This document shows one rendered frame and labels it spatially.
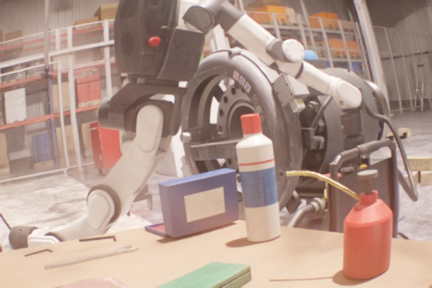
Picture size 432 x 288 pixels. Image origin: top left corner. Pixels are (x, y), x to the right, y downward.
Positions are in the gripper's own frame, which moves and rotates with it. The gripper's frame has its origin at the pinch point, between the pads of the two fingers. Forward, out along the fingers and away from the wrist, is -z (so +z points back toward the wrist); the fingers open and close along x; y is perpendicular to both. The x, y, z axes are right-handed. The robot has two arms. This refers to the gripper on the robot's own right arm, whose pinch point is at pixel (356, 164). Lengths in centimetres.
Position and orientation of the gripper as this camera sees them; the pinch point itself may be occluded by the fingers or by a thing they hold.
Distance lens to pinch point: 148.0
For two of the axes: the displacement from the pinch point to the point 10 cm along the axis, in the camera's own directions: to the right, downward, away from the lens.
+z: -1.5, -9.9, -0.8
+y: -5.2, 0.1, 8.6
